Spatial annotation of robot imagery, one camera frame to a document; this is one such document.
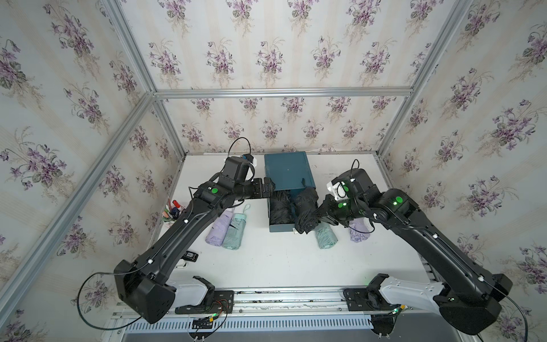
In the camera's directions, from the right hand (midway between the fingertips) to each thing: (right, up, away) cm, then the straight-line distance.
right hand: (313, 215), depth 65 cm
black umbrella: (-10, +1, +11) cm, 14 cm away
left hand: (-15, +8, +8) cm, 19 cm away
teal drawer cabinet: (-7, +14, +19) cm, 25 cm away
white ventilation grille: (-33, -37, +5) cm, 50 cm away
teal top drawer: (-11, -5, +6) cm, 14 cm away
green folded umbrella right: (+8, -12, +19) cm, 24 cm away
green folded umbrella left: (-29, -12, +21) cm, 37 cm away
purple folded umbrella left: (-36, -11, +23) cm, 44 cm away
